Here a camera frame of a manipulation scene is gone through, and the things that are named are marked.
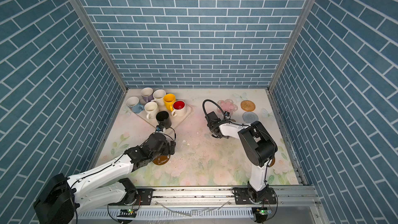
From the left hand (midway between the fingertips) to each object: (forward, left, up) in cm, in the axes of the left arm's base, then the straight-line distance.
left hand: (172, 144), depth 84 cm
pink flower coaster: (+33, -34, -6) cm, 48 cm away
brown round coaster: (-7, +6, -5) cm, 10 cm away
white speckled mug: (+38, +15, -1) cm, 41 cm away
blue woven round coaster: (+23, -48, -6) cm, 54 cm away
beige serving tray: (+19, +2, -6) cm, 20 cm away
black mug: (+17, +8, +2) cm, 19 cm away
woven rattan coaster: (+34, -49, -6) cm, 60 cm away
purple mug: (+40, +24, -2) cm, 47 cm away
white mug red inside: (+28, 0, -2) cm, 28 cm away
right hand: (+13, -28, -7) cm, 32 cm away
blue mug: (+29, +30, +1) cm, 41 cm away
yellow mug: (+33, +7, +1) cm, 34 cm away
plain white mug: (+25, +17, 0) cm, 30 cm away
